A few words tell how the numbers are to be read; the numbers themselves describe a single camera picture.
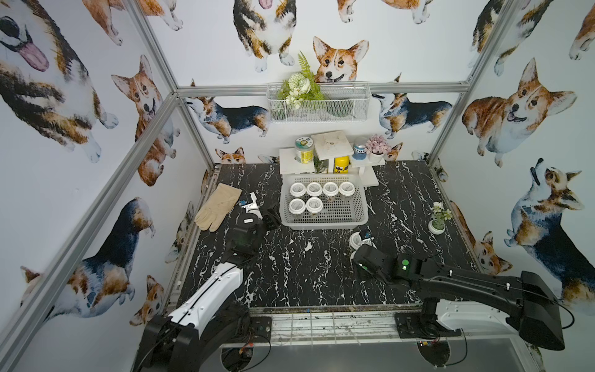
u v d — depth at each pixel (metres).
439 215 0.92
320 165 1.10
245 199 0.70
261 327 0.74
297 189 1.03
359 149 0.98
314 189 1.02
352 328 0.75
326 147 0.97
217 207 1.06
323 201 1.06
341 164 1.07
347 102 0.92
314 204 0.97
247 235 0.60
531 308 0.41
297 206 0.97
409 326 0.73
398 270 0.55
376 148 0.93
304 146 0.95
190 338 0.39
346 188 1.03
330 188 1.03
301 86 0.78
